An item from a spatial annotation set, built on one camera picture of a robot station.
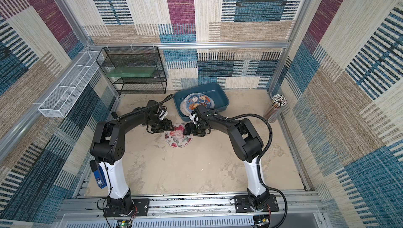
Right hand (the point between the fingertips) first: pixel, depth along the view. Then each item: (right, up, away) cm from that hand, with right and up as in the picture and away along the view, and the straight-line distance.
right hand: (191, 135), depth 95 cm
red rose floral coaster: (-9, -2, +1) cm, 10 cm away
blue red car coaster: (+4, +23, +16) cm, 29 cm away
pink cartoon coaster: (-4, +18, +13) cm, 22 cm away
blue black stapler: (-46, -17, -15) cm, 51 cm away
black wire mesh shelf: (-39, +42, +11) cm, 58 cm away
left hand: (-13, +3, +3) cm, 14 cm away
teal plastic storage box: (+14, +30, +24) cm, 41 cm away
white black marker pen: (-49, +11, +7) cm, 51 cm away
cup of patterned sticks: (+49, +13, +1) cm, 51 cm away
